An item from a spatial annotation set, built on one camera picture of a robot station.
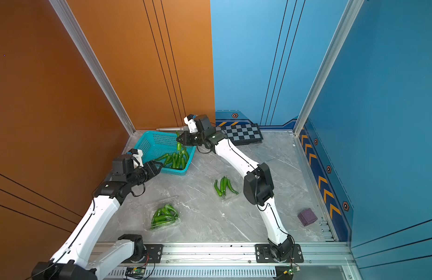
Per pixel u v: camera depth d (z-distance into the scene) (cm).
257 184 55
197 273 70
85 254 42
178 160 102
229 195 91
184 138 80
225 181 92
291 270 70
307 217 79
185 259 72
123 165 58
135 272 72
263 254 72
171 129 120
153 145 112
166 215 82
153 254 74
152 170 69
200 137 68
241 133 115
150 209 85
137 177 64
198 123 69
